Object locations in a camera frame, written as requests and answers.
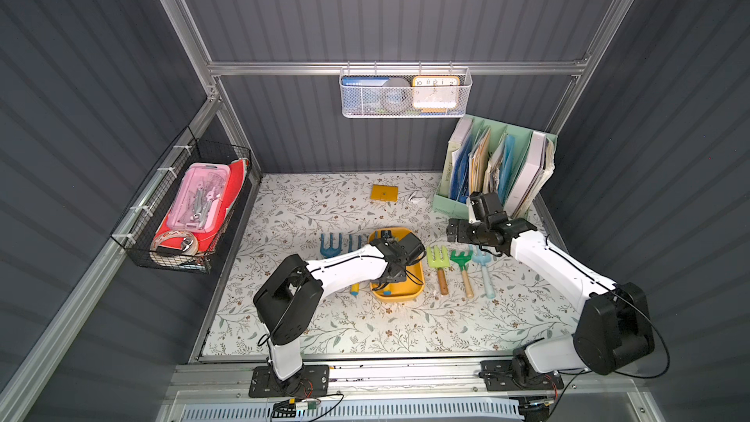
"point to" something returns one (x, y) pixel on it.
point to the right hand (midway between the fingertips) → (468, 229)
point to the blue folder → (506, 168)
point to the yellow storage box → (409, 290)
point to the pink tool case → (200, 201)
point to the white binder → (536, 164)
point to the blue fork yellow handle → (354, 288)
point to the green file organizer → (488, 156)
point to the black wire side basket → (137, 232)
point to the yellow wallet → (383, 192)
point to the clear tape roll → (189, 242)
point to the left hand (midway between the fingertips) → (391, 271)
